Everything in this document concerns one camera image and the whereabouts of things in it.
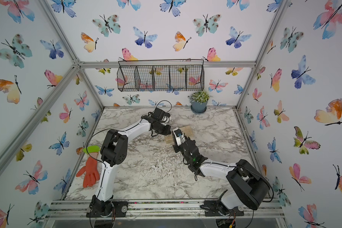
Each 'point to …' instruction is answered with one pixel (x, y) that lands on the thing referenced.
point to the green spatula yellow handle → (91, 148)
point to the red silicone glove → (90, 171)
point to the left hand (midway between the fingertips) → (171, 133)
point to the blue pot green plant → (199, 101)
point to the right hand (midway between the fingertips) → (176, 133)
